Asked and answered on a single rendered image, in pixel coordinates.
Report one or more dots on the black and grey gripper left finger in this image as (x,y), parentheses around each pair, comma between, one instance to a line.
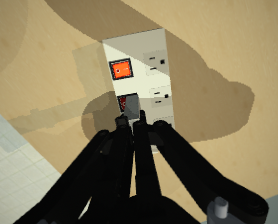
(67,198)

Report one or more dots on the white power strip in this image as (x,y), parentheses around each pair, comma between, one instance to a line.
(138,65)

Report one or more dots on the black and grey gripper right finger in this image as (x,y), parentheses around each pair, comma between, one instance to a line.
(222,200)

